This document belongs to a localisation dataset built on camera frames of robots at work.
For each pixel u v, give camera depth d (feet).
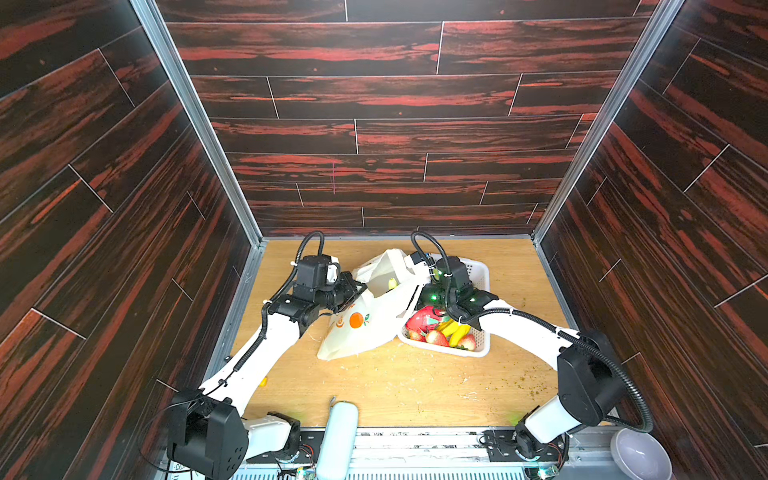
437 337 2.70
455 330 2.90
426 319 2.75
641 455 2.31
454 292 2.13
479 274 3.24
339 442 2.36
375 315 2.39
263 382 2.75
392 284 2.52
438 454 2.41
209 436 1.29
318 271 2.01
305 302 1.91
